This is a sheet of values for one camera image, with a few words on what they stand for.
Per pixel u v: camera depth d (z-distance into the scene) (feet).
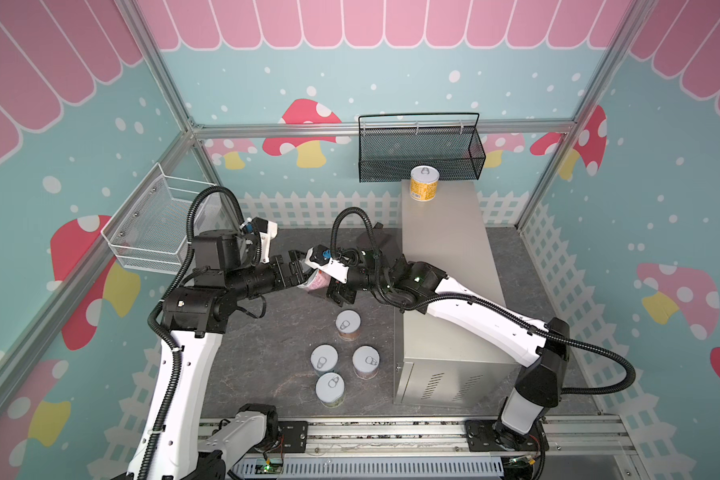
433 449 2.43
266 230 1.88
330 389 2.54
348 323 2.89
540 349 1.40
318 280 2.02
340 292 1.91
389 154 3.28
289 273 1.82
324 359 2.67
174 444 1.18
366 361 2.66
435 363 1.78
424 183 2.48
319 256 1.76
